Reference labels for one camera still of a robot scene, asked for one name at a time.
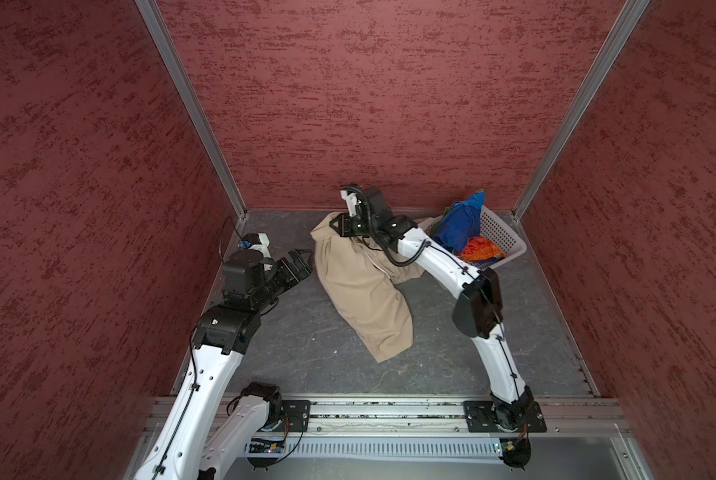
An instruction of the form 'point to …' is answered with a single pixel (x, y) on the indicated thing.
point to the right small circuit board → (507, 446)
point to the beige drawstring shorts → (364, 284)
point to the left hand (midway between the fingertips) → (302, 266)
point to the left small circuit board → (265, 445)
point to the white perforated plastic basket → (492, 226)
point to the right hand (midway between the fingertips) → (331, 227)
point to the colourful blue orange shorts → (459, 230)
